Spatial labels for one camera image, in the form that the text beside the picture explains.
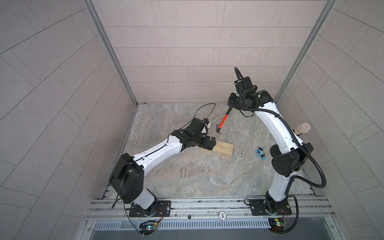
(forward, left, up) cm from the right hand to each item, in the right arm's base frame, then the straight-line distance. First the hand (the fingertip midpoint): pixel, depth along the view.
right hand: (228, 101), depth 80 cm
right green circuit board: (-53, -16, -29) cm, 62 cm away
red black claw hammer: (-8, +6, -12) cm, 16 cm away
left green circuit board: (-51, +42, -25) cm, 71 cm away
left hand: (-15, +11, -15) cm, 24 cm away
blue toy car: (-18, -19, -27) cm, 38 cm away
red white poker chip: (-18, -8, -28) cm, 34 cm away
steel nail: (-25, +29, -28) cm, 47 cm away
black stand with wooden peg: (-19, -31, -2) cm, 37 cm away
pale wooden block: (-16, +3, -25) cm, 29 cm away
